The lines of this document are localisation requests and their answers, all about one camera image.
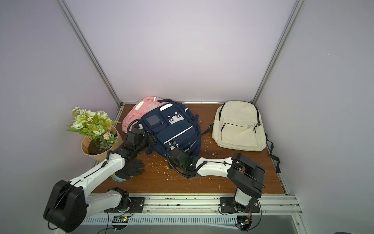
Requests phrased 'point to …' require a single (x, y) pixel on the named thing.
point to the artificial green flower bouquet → (97, 124)
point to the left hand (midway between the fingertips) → (156, 135)
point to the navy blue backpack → (170, 121)
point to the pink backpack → (142, 107)
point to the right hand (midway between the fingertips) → (168, 151)
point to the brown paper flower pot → (97, 147)
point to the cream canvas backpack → (237, 126)
